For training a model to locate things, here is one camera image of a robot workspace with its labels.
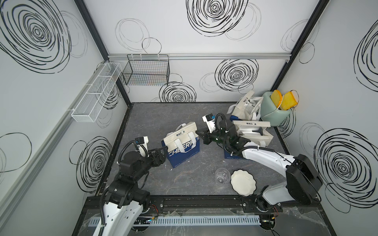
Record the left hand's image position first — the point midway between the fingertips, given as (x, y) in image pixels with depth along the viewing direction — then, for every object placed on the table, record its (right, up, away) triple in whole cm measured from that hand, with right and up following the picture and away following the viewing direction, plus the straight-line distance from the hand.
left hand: (162, 148), depth 70 cm
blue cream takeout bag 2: (+50, +20, +24) cm, 59 cm away
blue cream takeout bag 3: (+50, +7, +15) cm, 53 cm away
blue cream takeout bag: (+9, +2, +4) cm, 10 cm away
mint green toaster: (+67, +18, +28) cm, 75 cm away
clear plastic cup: (+31, -18, +13) cm, 39 cm away
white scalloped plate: (+42, -21, +10) cm, 48 cm away
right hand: (+16, +7, +8) cm, 19 cm away
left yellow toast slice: (+70, +28, +26) cm, 80 cm away
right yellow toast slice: (+78, +25, +27) cm, 86 cm away
